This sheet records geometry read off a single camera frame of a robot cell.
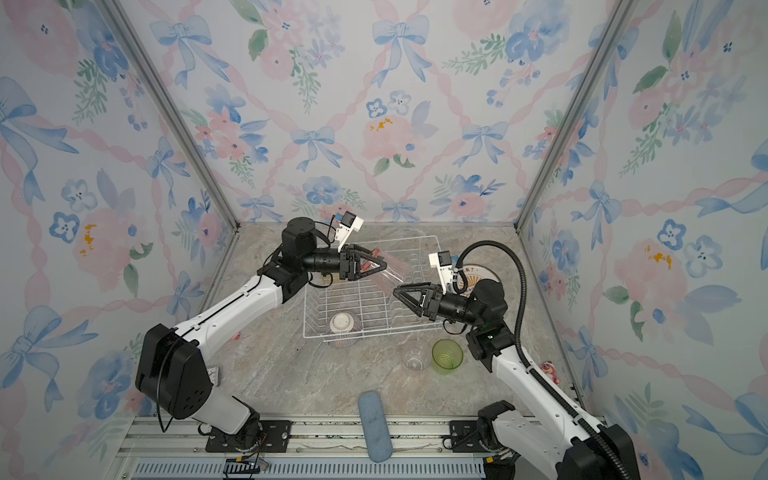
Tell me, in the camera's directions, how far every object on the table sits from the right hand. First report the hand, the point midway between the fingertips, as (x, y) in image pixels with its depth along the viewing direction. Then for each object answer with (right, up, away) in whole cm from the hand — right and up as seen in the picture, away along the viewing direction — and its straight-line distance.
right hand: (396, 293), depth 66 cm
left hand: (-3, +7, +2) cm, 7 cm away
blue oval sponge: (-5, -34, +7) cm, 35 cm away
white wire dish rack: (-18, -9, +31) cm, 38 cm away
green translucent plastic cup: (+15, -20, +19) cm, 32 cm away
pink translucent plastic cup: (-1, +4, 0) cm, 4 cm away
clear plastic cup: (+6, -21, +21) cm, 31 cm away
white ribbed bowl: (-15, -11, +20) cm, 27 cm away
